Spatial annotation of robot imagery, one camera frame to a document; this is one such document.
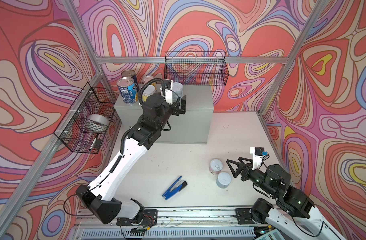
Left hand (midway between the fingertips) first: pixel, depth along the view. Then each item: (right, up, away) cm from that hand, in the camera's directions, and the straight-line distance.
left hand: (176, 92), depth 63 cm
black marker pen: (-42, -23, +9) cm, 49 cm away
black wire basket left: (-45, -16, +9) cm, 49 cm away
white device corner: (+44, -64, +3) cm, 77 cm away
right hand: (+26, -32, +4) cm, 41 cm away
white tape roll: (-40, -11, +10) cm, 43 cm away
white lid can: (+25, -44, +17) cm, 53 cm away
